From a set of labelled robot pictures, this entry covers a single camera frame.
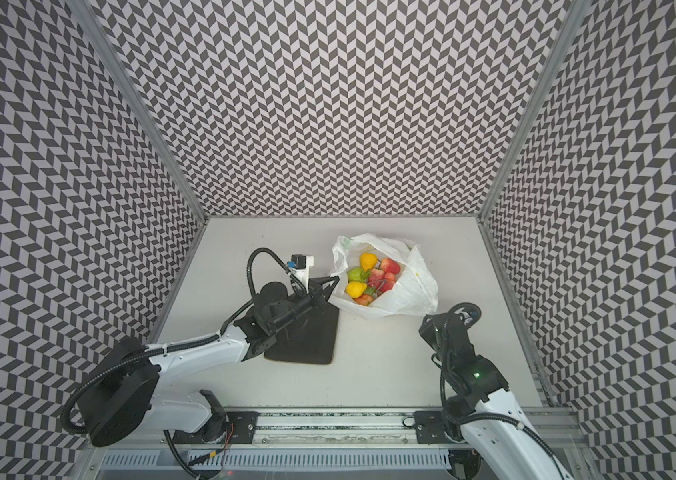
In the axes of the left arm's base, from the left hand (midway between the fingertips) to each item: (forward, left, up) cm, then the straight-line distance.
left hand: (340, 281), depth 77 cm
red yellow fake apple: (+3, -7, -16) cm, 17 cm away
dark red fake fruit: (+10, -14, -17) cm, 24 cm away
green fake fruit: (+11, -4, -14) cm, 18 cm away
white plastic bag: (-1, -20, -4) cm, 20 cm away
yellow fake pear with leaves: (+5, -4, -12) cm, 14 cm away
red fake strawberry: (+11, -11, -16) cm, 22 cm away
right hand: (-8, -23, -12) cm, 27 cm away
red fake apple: (+16, -16, -17) cm, 28 cm away
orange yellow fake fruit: (+18, -8, -15) cm, 25 cm away
